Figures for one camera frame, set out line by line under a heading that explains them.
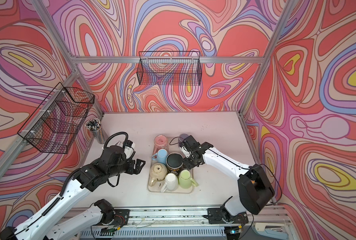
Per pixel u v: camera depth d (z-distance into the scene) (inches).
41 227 15.6
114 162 21.6
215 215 28.9
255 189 16.6
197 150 24.3
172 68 37.9
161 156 33.3
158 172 31.5
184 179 30.1
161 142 34.9
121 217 28.5
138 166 25.9
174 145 39.5
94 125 35.8
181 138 26.7
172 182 29.7
